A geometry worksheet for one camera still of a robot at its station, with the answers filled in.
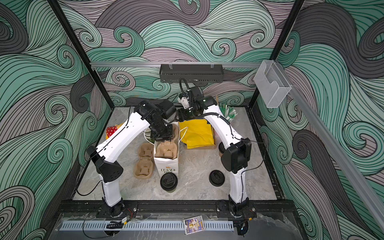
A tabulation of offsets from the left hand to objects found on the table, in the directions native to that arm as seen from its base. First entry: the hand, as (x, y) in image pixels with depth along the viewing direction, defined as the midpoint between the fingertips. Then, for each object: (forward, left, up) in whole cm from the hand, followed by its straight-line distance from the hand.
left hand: (171, 140), depth 72 cm
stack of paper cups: (-2, +10, +8) cm, 13 cm away
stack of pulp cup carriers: (-6, +17, -22) cm, 28 cm away
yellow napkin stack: (+16, -14, -17) cm, 28 cm away
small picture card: (-33, -12, -21) cm, 41 cm away
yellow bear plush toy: (+18, +44, -18) cm, 51 cm away
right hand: (+15, -4, 0) cm, 15 cm away
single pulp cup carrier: (-3, +2, -4) cm, 6 cm away
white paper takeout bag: (-10, +2, -7) cm, 13 cm away
